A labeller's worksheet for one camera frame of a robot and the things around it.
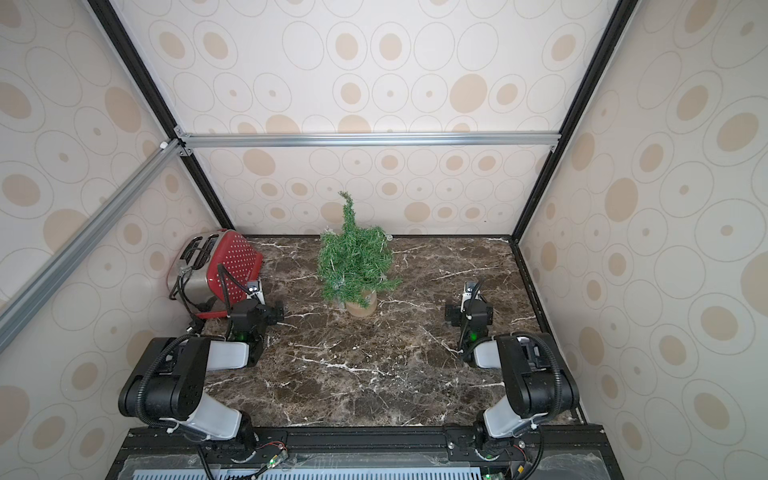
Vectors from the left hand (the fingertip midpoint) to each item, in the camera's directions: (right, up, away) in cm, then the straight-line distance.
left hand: (269, 294), depth 93 cm
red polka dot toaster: (-14, +7, -6) cm, 17 cm away
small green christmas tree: (+29, +10, -18) cm, 36 cm away
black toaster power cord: (-3, +6, -18) cm, 20 cm away
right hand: (+67, -2, +1) cm, 67 cm away
